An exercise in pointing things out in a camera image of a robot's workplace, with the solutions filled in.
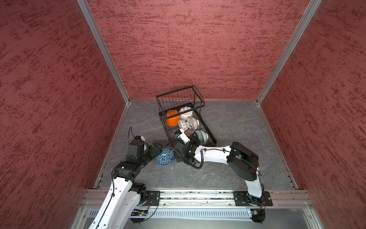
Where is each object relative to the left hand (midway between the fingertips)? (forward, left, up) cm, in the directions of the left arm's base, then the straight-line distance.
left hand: (157, 152), depth 79 cm
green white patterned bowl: (+20, -14, -1) cm, 24 cm away
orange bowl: (+26, -6, -6) cm, 28 cm away
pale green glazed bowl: (+12, -27, -2) cm, 29 cm away
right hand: (+12, -22, -2) cm, 25 cm away
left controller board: (-27, +10, -15) cm, 32 cm away
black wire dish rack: (+31, -8, +8) cm, 33 cm away
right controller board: (-28, -54, -13) cm, 62 cm away
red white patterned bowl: (+22, -21, -1) cm, 30 cm away
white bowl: (+30, -15, -5) cm, 33 cm away
